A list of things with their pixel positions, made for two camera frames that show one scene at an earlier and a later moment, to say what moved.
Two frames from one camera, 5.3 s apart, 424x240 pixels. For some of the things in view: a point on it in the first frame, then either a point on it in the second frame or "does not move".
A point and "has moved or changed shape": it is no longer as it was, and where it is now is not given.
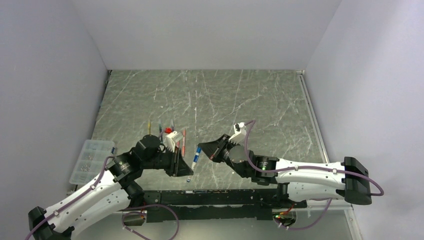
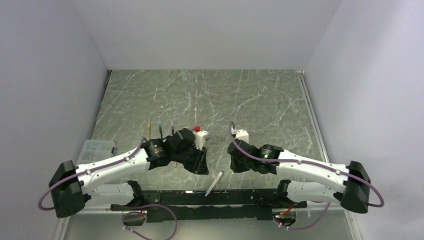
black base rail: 215,205 does not move
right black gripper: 213,150 → 236,167
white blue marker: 195,160 has moved or changed shape
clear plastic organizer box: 91,163 does not move
